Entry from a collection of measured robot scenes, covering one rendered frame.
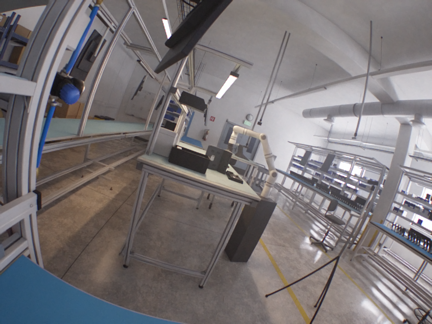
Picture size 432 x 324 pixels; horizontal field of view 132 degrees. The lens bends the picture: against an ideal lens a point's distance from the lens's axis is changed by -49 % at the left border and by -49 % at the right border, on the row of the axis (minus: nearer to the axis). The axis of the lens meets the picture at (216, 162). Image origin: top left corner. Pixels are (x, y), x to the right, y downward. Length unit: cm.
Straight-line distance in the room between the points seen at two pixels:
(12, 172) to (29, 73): 20
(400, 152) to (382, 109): 116
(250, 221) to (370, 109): 383
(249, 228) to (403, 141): 430
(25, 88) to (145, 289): 155
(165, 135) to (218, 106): 698
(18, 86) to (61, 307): 39
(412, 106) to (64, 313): 450
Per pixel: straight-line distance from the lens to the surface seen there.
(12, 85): 36
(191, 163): 140
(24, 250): 55
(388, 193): 501
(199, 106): 156
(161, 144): 153
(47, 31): 43
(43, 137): 56
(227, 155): 169
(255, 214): 205
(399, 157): 513
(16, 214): 44
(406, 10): 320
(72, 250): 188
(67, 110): 433
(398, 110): 443
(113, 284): 165
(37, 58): 42
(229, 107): 848
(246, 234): 215
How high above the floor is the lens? 130
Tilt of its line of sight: 8 degrees down
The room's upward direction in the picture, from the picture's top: 20 degrees clockwise
